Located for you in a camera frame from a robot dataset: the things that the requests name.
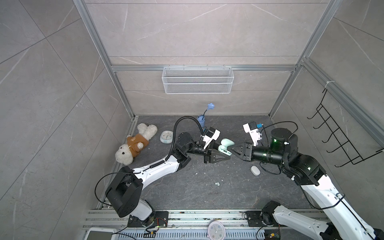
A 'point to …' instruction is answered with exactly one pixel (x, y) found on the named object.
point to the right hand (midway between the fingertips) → (228, 148)
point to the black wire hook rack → (347, 148)
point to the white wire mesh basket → (198, 80)
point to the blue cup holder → (201, 119)
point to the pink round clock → (216, 230)
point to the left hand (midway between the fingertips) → (230, 154)
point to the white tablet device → (101, 233)
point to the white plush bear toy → (135, 143)
